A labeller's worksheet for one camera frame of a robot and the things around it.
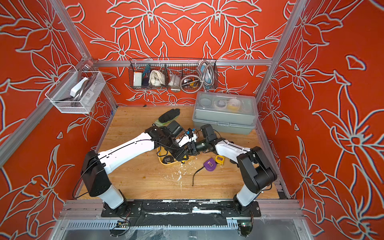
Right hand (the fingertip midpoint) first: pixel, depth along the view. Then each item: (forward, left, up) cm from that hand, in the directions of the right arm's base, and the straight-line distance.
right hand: (179, 154), depth 77 cm
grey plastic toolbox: (+27, -28, +4) cm, 39 cm away
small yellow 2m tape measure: (+4, -24, -14) cm, 28 cm away
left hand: (+1, -3, -1) cm, 4 cm away
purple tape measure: (0, -17, -13) cm, 21 cm away
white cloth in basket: (+41, +16, +18) cm, 48 cm away
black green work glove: (+37, +13, -13) cm, 41 cm away
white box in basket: (+41, +28, +18) cm, 53 cm away
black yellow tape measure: (+2, +8, -12) cm, 15 cm away
